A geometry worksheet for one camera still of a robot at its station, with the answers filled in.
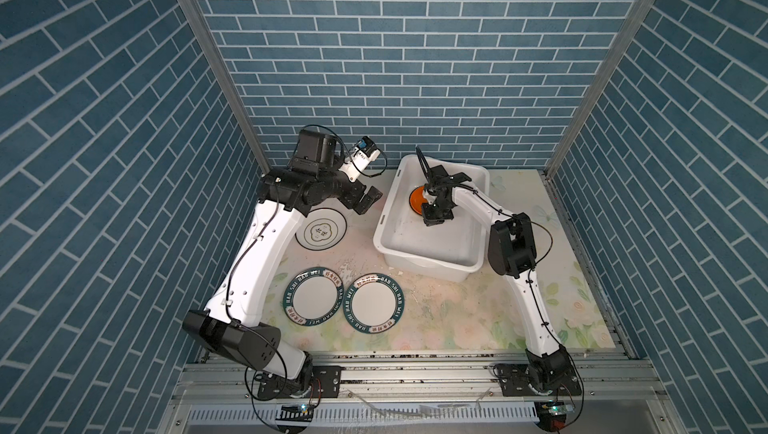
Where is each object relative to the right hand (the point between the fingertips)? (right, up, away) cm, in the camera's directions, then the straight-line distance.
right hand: (424, 219), depth 104 cm
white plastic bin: (+7, -10, -6) cm, 13 cm away
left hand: (-17, +12, -33) cm, 39 cm away
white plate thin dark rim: (-36, -3, -1) cm, 36 cm away
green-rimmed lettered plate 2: (-17, -23, -17) cm, 33 cm away
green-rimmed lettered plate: (-35, -21, -17) cm, 44 cm away
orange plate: (-3, +7, +4) cm, 8 cm away
